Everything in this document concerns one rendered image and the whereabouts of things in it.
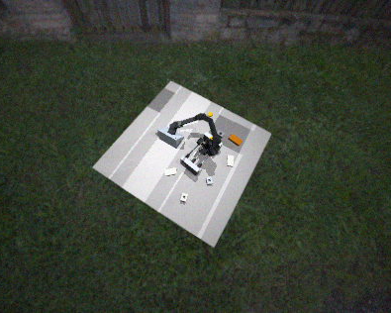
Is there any orange block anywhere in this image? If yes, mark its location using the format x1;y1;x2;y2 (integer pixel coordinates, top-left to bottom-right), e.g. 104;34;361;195
228;134;242;146

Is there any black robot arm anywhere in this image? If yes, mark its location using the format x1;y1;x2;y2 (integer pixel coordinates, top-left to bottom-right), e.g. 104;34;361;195
167;113;221;156

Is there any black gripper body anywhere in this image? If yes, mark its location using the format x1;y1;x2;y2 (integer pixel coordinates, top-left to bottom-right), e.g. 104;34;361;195
196;138;211;156

